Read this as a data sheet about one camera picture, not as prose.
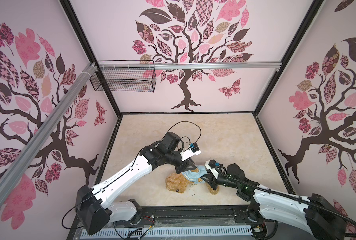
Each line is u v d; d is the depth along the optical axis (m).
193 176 0.71
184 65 0.92
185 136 0.61
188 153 0.61
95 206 0.38
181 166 0.62
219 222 0.72
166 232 0.70
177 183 0.70
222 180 0.68
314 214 0.42
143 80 0.82
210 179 0.70
